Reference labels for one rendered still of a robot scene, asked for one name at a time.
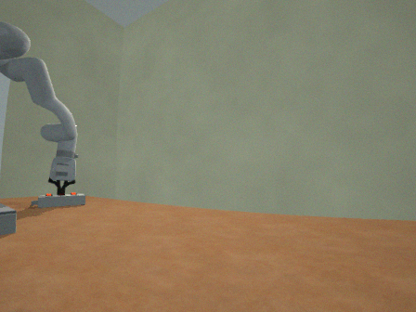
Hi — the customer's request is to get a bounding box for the white power strip panel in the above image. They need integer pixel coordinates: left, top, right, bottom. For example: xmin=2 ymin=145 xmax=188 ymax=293
xmin=32 ymin=193 xmax=85 ymax=208

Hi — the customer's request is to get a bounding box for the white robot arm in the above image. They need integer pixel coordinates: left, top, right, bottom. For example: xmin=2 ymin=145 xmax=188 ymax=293
xmin=0 ymin=21 xmax=78 ymax=159

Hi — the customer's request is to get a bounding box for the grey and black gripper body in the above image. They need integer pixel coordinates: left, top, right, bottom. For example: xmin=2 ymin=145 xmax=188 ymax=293
xmin=49 ymin=156 xmax=76 ymax=181

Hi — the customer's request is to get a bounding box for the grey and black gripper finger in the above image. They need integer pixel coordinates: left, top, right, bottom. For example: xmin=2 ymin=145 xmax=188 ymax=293
xmin=48 ymin=177 xmax=61 ymax=195
xmin=61 ymin=179 xmax=75 ymax=194

